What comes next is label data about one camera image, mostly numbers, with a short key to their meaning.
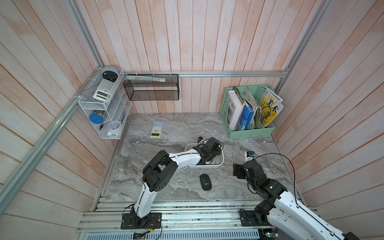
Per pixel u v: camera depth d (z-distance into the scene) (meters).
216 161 0.90
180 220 0.75
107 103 0.75
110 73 0.80
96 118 0.77
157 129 1.11
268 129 1.04
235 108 0.91
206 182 0.84
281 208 0.52
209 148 0.72
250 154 0.70
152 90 1.07
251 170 0.60
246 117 0.96
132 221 0.62
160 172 0.51
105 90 0.78
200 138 0.88
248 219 0.73
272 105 1.00
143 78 0.91
